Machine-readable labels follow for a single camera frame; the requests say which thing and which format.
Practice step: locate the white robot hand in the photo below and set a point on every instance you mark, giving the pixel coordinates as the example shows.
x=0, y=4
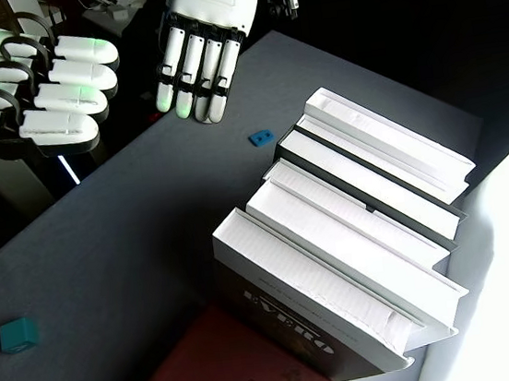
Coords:
x=68, y=74
x=212, y=0

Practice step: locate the white K book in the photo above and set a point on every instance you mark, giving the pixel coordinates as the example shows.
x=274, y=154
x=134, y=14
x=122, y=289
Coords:
x=382, y=133

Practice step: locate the black The Most Excellent book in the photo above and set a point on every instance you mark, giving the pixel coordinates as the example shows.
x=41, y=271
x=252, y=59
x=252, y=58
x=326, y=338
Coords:
x=350, y=178

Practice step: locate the black COVERING COMMUTE book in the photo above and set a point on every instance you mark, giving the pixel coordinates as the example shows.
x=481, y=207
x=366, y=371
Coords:
x=330, y=200

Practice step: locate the white K book numbered 0001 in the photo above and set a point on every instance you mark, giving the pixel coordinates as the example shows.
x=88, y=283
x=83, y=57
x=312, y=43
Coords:
x=385, y=159

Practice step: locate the white book with EVER lettering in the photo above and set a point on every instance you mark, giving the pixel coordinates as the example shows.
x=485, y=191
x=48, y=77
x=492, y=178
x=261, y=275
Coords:
x=291, y=262

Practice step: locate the small white box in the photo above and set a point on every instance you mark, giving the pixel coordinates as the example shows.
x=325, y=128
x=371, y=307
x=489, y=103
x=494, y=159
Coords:
x=119, y=15

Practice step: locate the small blue block with holes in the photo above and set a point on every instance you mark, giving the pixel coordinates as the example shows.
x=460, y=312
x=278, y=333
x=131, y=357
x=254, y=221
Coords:
x=261, y=137

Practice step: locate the teal cube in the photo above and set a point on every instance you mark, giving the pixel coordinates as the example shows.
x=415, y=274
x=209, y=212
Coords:
x=19, y=335

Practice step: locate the red leather bookend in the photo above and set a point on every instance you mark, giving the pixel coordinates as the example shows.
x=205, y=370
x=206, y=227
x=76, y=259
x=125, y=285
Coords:
x=221, y=371

